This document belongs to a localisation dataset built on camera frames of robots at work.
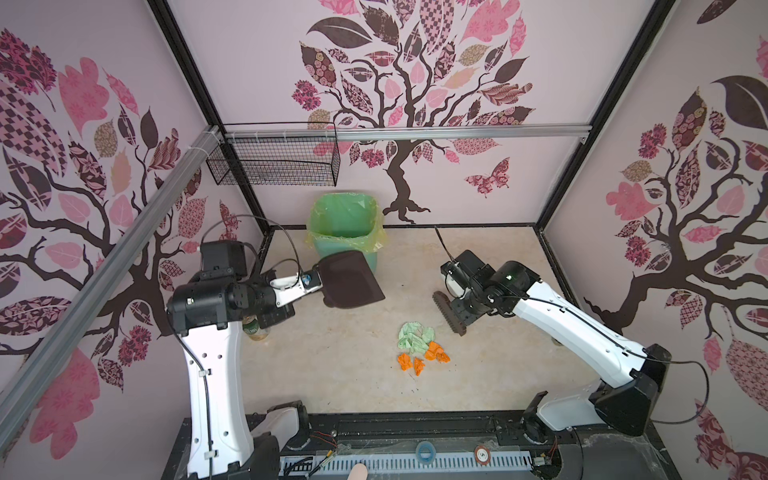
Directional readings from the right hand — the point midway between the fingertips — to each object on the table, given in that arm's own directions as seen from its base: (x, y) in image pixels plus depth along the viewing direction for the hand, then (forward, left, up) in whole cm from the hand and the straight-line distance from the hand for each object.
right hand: (463, 303), depth 76 cm
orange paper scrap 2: (-7, +4, -19) cm, 21 cm away
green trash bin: (+21, +39, 0) cm, 45 cm away
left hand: (-4, +42, +11) cm, 43 cm away
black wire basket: (+70, +66, -2) cm, 96 cm away
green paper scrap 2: (0, +8, -19) cm, 20 cm away
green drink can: (0, +60, -12) cm, 62 cm away
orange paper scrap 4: (-10, +11, -19) cm, 24 cm away
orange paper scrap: (-5, +7, -19) cm, 21 cm away
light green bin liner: (+37, +33, -3) cm, 50 cm away
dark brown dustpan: (+3, +30, +7) cm, 30 cm away
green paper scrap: (-3, +13, -17) cm, 22 cm away
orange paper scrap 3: (-8, +15, -19) cm, 26 cm away
